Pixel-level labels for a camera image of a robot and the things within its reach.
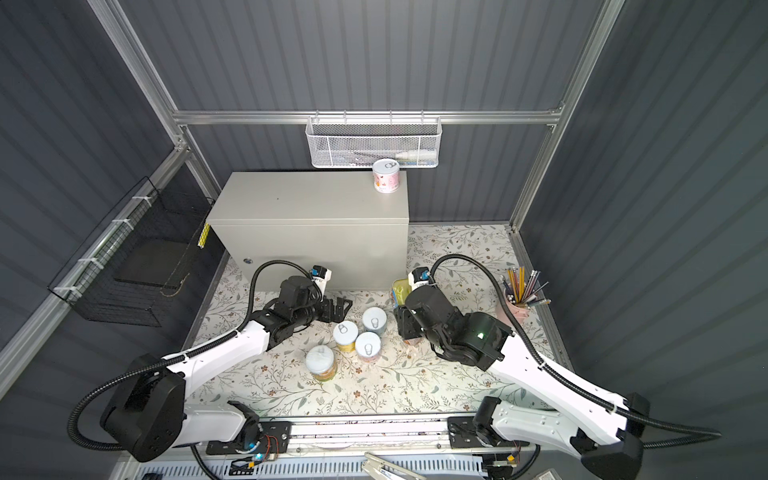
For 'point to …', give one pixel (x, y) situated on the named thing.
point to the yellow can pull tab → (345, 334)
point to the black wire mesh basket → (148, 213)
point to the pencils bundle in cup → (521, 290)
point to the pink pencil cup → (520, 313)
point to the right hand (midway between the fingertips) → (406, 313)
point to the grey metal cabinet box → (334, 219)
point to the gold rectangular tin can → (400, 291)
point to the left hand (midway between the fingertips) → (340, 300)
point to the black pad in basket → (154, 262)
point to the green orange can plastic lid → (320, 363)
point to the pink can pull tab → (368, 346)
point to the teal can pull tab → (374, 320)
